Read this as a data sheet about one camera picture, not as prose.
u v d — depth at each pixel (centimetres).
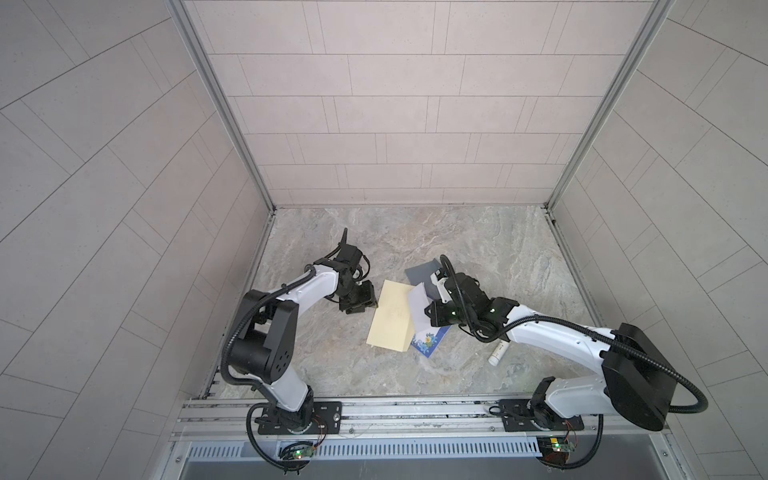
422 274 99
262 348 44
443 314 71
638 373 41
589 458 66
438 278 75
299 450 64
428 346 83
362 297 77
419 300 82
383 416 73
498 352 80
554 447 68
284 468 64
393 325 88
